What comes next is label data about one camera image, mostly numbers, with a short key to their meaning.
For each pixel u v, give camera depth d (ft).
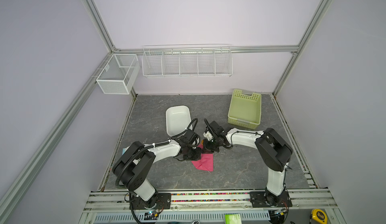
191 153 2.52
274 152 1.64
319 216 2.23
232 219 2.20
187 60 3.24
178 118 3.48
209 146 2.70
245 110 3.68
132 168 1.46
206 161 2.84
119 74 3.36
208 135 2.86
